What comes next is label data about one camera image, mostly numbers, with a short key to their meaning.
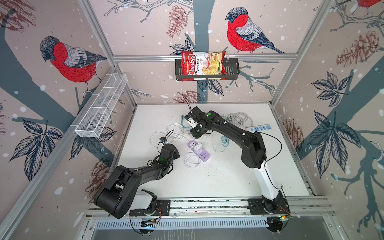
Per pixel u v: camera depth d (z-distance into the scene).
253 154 0.57
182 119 1.08
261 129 1.01
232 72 0.95
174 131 1.04
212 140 0.98
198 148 0.88
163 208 0.73
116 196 0.43
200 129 0.77
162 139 0.81
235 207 0.75
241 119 1.10
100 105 0.79
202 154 0.90
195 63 0.88
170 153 0.72
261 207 0.73
